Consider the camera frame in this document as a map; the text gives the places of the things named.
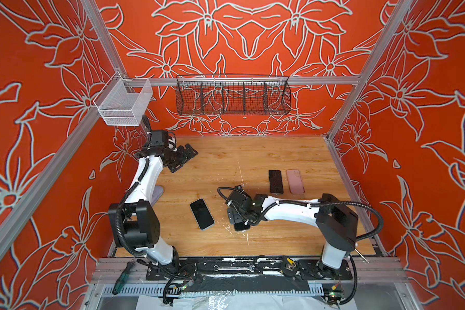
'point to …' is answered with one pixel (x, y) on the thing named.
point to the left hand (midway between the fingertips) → (189, 156)
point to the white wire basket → (117, 106)
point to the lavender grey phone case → (158, 190)
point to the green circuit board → (334, 296)
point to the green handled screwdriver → (123, 277)
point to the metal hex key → (363, 258)
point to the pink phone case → (294, 181)
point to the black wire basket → (228, 95)
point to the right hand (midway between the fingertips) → (234, 214)
